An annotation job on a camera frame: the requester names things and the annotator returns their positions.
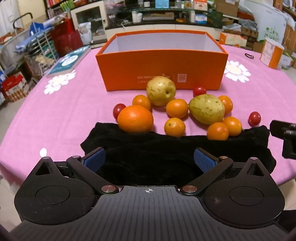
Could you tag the orange cardboard box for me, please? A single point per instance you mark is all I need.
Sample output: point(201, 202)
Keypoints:
point(161, 67)

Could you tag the small orange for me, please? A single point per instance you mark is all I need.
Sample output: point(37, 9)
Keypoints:
point(174, 126)
point(233, 125)
point(227, 104)
point(217, 131)
point(141, 102)
point(177, 108)

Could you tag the large orange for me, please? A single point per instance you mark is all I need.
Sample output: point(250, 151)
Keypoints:
point(135, 118)

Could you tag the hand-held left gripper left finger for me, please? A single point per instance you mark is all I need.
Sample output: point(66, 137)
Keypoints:
point(94, 159)

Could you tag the white TV console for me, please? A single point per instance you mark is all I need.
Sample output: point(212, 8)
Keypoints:
point(161, 26)

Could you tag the orange white paper bag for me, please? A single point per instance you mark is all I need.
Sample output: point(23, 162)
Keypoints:
point(232, 38)

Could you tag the black cloth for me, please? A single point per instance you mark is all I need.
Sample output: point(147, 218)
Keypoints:
point(150, 153)

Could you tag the dark green gift box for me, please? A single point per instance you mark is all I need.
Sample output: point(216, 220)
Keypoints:
point(215, 17)

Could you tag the orange white canister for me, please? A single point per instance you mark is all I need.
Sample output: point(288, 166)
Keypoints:
point(271, 53)

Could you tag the pink floral tablecloth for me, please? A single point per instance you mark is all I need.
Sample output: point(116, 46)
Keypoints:
point(69, 104)

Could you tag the white printed bag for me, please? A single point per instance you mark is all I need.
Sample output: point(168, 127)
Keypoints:
point(270, 20)

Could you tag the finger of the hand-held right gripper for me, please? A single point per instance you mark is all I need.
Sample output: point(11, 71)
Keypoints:
point(277, 128)

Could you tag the orange white small carton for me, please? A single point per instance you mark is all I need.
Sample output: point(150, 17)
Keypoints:
point(200, 4)

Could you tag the blue white carton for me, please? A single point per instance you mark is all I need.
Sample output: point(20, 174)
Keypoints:
point(201, 18)

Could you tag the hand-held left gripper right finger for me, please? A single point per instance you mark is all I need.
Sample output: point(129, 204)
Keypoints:
point(205, 161)

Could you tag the white glass-door cabinet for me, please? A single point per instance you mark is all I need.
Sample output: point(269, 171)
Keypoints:
point(87, 16)

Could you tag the red cardboard box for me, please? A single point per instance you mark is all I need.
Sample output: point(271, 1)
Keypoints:
point(15, 87)

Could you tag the light blue carton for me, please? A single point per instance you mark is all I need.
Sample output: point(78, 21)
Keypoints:
point(161, 3)

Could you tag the brown cardboard box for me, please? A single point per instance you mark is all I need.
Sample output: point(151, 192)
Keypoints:
point(225, 7)

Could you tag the red cherry tomato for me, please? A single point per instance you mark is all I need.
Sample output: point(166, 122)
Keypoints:
point(199, 91)
point(254, 118)
point(118, 110)

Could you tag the green mottled pear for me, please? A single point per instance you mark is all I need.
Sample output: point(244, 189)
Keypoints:
point(207, 109)

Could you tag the bookshelf with colourful books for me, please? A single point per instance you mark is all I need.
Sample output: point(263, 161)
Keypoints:
point(62, 4)

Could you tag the teal book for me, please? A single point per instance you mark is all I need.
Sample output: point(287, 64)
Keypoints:
point(69, 60)

